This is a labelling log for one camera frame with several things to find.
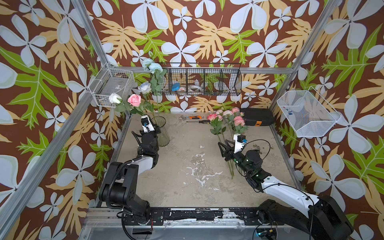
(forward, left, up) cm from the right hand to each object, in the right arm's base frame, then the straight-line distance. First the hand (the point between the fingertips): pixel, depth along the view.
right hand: (221, 141), depth 78 cm
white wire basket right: (+15, -50, +6) cm, 53 cm away
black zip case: (+36, -36, -18) cm, 54 cm away
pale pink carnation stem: (+36, -11, -14) cm, 40 cm away
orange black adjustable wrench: (+38, +15, -21) cm, 46 cm away
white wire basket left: (+36, +59, +13) cm, 71 cm away
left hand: (+13, +40, +6) cm, 43 cm away
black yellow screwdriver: (+32, +8, -20) cm, 39 cm away
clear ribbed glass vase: (+16, +36, -19) cm, 44 cm away
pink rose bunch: (+24, -18, -14) cm, 34 cm away
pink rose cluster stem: (+37, -19, -14) cm, 44 cm away
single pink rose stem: (+36, -6, -16) cm, 40 cm away
